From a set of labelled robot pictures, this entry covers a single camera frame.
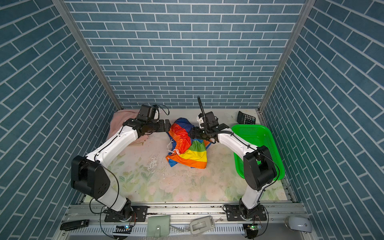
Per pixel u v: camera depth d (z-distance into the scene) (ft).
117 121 3.45
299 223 2.11
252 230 2.35
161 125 2.53
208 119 2.29
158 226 2.28
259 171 1.53
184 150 2.92
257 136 3.43
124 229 2.37
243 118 3.68
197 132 2.58
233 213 2.41
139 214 2.42
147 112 2.15
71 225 2.24
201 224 2.27
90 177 1.40
